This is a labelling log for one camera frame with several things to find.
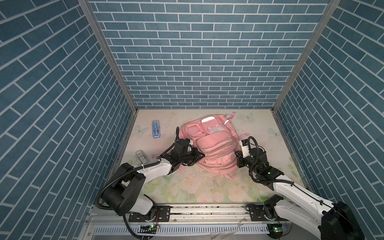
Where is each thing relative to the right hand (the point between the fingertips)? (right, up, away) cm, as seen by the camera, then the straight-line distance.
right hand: (235, 150), depth 85 cm
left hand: (-17, -3, -1) cm, 17 cm away
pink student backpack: (-10, +7, +10) cm, 15 cm away
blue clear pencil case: (-52, +11, +23) cm, 58 cm away
